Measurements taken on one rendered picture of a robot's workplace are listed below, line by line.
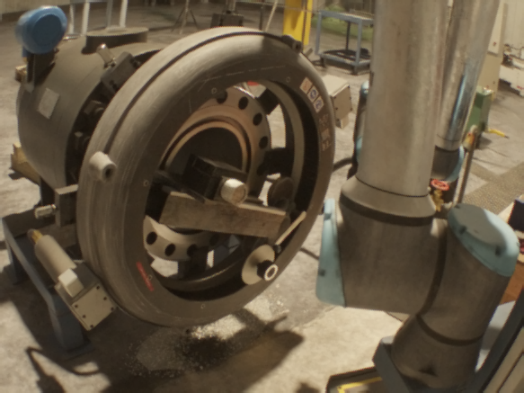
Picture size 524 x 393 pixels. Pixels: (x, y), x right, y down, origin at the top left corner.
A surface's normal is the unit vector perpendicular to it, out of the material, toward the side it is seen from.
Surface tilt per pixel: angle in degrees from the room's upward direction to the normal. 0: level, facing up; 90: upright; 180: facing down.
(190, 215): 90
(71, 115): 61
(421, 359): 70
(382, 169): 81
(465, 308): 96
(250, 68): 90
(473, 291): 86
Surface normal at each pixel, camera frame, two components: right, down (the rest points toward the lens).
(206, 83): 0.70, 0.38
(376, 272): -0.21, 0.22
